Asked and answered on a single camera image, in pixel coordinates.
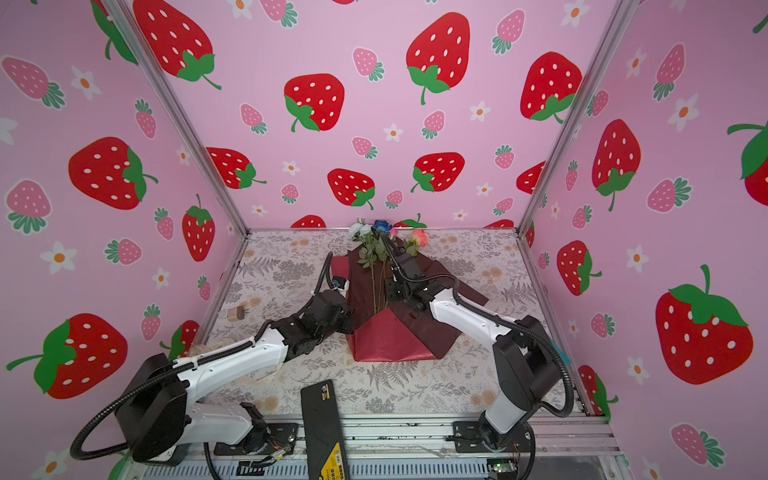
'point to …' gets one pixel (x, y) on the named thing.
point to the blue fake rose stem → (382, 225)
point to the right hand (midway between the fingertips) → (389, 283)
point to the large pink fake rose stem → (419, 239)
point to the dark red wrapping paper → (385, 330)
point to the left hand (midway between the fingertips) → (353, 308)
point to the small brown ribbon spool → (236, 313)
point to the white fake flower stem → (373, 256)
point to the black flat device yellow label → (323, 439)
